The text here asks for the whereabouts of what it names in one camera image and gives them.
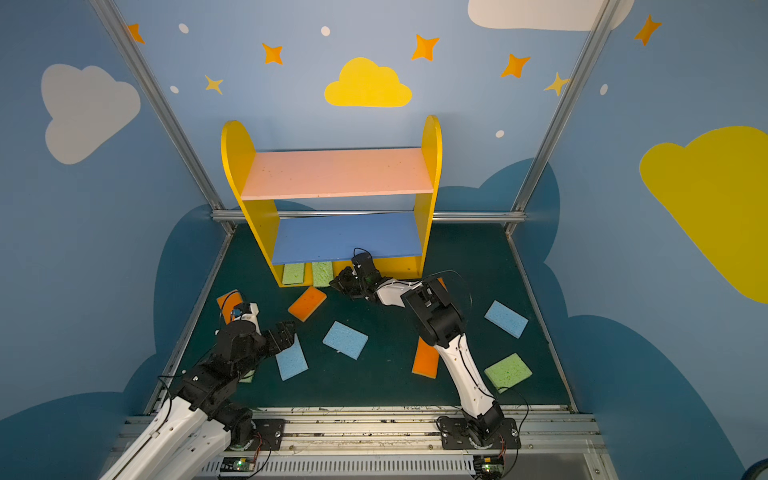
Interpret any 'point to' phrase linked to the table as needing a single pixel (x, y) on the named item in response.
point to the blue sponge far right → (506, 318)
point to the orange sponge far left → (227, 302)
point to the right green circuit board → (489, 466)
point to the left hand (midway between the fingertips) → (282, 327)
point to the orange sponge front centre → (426, 359)
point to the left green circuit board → (238, 464)
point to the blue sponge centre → (346, 340)
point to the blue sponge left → (292, 360)
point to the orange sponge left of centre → (307, 303)
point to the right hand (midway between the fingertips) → (327, 279)
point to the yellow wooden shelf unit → (340, 206)
